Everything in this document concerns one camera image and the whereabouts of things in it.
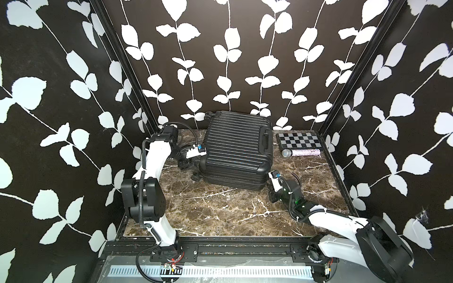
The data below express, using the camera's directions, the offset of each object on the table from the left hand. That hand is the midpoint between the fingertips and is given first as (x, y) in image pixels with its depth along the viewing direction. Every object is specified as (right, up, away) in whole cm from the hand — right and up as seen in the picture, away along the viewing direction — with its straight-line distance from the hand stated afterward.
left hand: (193, 156), depth 87 cm
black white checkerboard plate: (+63, +9, +26) cm, 69 cm away
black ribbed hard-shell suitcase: (+23, +3, -3) cm, 24 cm away
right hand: (+37, -13, 0) cm, 39 cm away
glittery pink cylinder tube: (+53, +1, +17) cm, 56 cm away
